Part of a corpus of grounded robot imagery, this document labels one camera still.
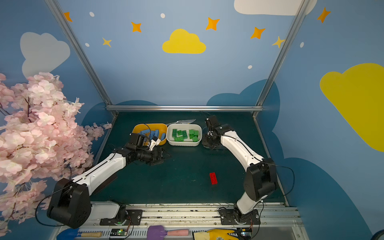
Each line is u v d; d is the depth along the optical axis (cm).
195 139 104
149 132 107
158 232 70
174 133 107
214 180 86
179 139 104
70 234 70
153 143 78
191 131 110
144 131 105
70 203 41
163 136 104
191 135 105
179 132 107
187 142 103
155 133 107
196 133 105
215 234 69
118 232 71
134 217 74
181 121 115
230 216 75
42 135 41
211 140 73
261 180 45
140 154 70
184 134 107
